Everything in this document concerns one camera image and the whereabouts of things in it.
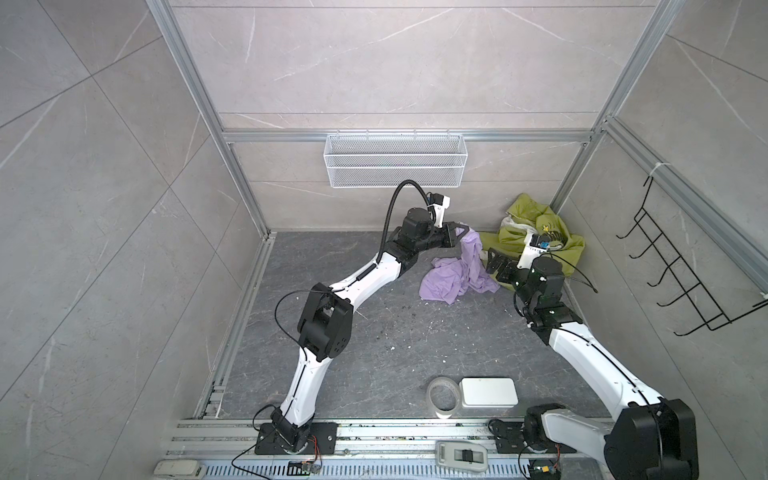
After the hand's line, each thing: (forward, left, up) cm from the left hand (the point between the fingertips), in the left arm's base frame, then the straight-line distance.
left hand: (471, 223), depth 81 cm
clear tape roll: (-37, +9, -30) cm, 48 cm away
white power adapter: (-50, +73, -27) cm, 93 cm away
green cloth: (+14, -28, -16) cm, 35 cm away
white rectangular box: (-37, -4, -29) cm, 47 cm away
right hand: (-6, -9, -5) cm, 12 cm away
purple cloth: (0, +2, -27) cm, 27 cm away
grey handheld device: (-51, +8, -27) cm, 58 cm away
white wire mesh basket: (+32, +25, 0) cm, 40 cm away
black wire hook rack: (-30, -42, +3) cm, 52 cm away
